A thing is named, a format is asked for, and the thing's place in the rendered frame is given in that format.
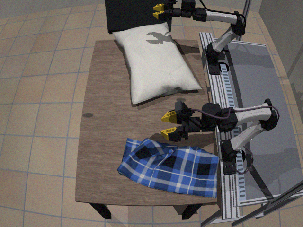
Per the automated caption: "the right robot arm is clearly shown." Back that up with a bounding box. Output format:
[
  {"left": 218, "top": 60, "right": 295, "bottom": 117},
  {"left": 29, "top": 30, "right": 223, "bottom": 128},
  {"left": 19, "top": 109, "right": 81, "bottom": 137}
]
[{"left": 180, "top": 0, "right": 245, "bottom": 75}]

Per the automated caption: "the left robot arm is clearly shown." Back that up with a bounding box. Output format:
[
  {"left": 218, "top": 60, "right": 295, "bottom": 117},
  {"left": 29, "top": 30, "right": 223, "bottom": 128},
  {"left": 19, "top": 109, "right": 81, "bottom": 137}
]
[{"left": 175, "top": 98, "right": 277, "bottom": 175}]

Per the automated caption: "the grey slotted metal rail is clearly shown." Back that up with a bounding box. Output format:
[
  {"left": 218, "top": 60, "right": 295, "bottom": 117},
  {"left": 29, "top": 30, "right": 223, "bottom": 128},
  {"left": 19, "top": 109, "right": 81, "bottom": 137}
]
[{"left": 199, "top": 32, "right": 240, "bottom": 220}]

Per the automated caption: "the blue plaid pillowcase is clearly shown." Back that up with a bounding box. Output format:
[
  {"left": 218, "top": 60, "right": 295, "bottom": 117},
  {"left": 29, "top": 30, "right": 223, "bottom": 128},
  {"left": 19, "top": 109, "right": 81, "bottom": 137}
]
[{"left": 117, "top": 138, "right": 220, "bottom": 198}]

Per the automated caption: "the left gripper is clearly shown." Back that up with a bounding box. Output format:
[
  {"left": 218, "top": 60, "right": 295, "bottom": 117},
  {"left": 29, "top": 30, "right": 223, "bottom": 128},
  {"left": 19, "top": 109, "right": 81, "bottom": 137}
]
[{"left": 160, "top": 109, "right": 200, "bottom": 142}]

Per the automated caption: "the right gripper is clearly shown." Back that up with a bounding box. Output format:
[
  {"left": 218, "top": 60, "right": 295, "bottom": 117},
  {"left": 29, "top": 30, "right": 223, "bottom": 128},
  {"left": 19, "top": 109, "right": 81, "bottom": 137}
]
[{"left": 153, "top": 3, "right": 180, "bottom": 21}]

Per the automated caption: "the white pillow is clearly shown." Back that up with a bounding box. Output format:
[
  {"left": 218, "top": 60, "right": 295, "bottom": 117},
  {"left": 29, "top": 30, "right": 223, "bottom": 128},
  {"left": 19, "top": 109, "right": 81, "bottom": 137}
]
[{"left": 112, "top": 22, "right": 201, "bottom": 104}]

